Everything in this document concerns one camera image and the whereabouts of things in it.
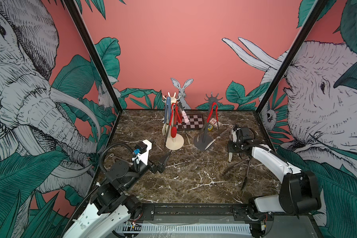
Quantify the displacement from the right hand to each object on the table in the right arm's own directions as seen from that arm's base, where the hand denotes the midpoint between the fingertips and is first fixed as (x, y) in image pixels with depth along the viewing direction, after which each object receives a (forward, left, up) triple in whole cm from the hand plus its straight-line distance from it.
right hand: (228, 143), depth 90 cm
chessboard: (+23, +19, -7) cm, 30 cm away
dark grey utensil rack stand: (+7, +15, -9) cm, 19 cm away
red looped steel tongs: (+30, +8, -12) cm, 34 cm away
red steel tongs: (+1, +33, +13) cm, 36 cm away
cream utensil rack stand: (+6, +34, -9) cm, 36 cm away
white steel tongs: (+3, +6, +2) cm, 7 cm away
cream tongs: (-6, +72, -7) cm, 73 cm away
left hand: (-17, +36, +24) cm, 47 cm away
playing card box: (+23, +5, -8) cm, 25 cm away
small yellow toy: (+19, +8, -8) cm, 22 cm away
